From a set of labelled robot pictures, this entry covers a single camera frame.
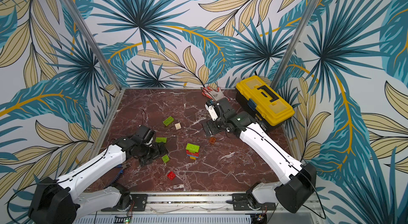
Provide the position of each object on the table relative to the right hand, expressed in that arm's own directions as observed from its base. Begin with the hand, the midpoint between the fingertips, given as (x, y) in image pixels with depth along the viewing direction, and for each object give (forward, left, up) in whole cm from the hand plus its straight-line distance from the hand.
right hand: (212, 122), depth 77 cm
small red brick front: (-18, +21, -21) cm, 35 cm away
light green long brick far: (+14, +26, -19) cm, 35 cm away
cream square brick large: (+10, +20, -19) cm, 30 cm away
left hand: (-11, +26, -14) cm, 32 cm away
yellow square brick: (-10, +10, -20) cm, 24 cm away
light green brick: (-8, +10, -10) cm, 17 cm away
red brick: (-10, +9, -14) cm, 19 cm away
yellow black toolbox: (+15, -30, -4) cm, 34 cm away
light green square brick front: (-9, +25, -20) cm, 33 cm away
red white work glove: (+38, -5, -21) cm, 43 cm away
